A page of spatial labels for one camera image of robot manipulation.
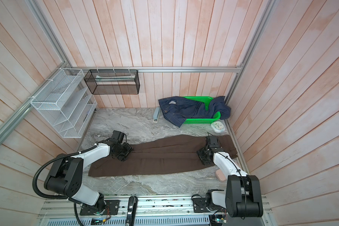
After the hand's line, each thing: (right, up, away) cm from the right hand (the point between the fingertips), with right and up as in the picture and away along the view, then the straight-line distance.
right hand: (198, 153), depth 90 cm
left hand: (-43, -1, +1) cm, 43 cm away
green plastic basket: (+13, +39, +27) cm, 49 cm away
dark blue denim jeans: (-12, +31, +20) cm, 38 cm away
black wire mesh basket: (-63, +52, +17) cm, 83 cm away
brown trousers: (-25, -1, -1) cm, 25 cm away
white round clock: (+18, +17, +14) cm, 29 cm away
